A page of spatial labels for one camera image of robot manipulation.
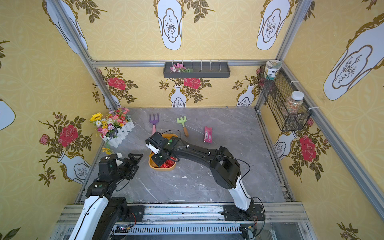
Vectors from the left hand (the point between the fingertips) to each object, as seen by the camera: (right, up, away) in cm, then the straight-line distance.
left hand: (136, 159), depth 81 cm
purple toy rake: (+1, +21, +33) cm, 39 cm away
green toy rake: (+23, +21, +32) cm, 44 cm away
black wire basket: (+85, +39, +17) cm, 95 cm away
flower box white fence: (-18, +17, +9) cm, 26 cm away
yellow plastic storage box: (+8, -5, +6) cm, 11 cm away
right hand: (+12, +2, +4) cm, 13 cm away
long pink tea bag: (+41, +10, +19) cm, 46 cm away
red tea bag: (+17, -3, +4) cm, 18 cm away
